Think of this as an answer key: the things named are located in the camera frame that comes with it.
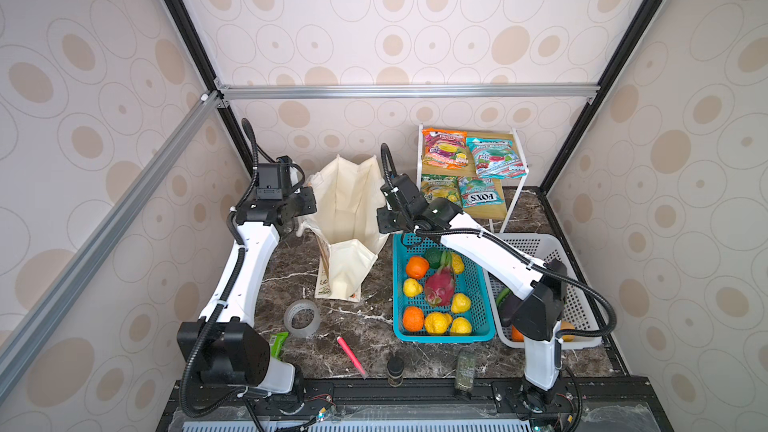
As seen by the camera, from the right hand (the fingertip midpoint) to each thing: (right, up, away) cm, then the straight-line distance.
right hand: (381, 214), depth 81 cm
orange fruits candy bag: (+17, +17, -1) cm, 24 cm away
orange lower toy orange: (+9, -28, 0) cm, 30 cm away
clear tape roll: (-27, -28, +4) cm, 39 cm away
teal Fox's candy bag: (+30, +7, +13) cm, 33 cm away
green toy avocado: (+16, -13, +12) cm, 24 cm away
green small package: (-29, -35, 0) cm, 45 cm away
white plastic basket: (+54, -26, 0) cm, 60 cm away
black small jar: (+4, -36, -11) cm, 38 cm away
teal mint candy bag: (+30, +14, -3) cm, 33 cm away
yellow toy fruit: (+21, -30, 0) cm, 37 cm away
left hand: (-18, +6, -2) cm, 19 cm away
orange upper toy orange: (+11, -16, +10) cm, 22 cm away
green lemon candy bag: (+18, +9, +14) cm, 25 cm away
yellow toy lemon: (+9, -22, +8) cm, 25 cm away
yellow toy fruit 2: (+22, -25, +4) cm, 34 cm away
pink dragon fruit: (+16, -20, +3) cm, 26 cm away
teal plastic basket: (+15, -29, 0) cm, 32 cm away
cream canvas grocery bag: (-12, -1, +19) cm, 22 cm away
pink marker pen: (-8, -38, -2) cm, 39 cm away
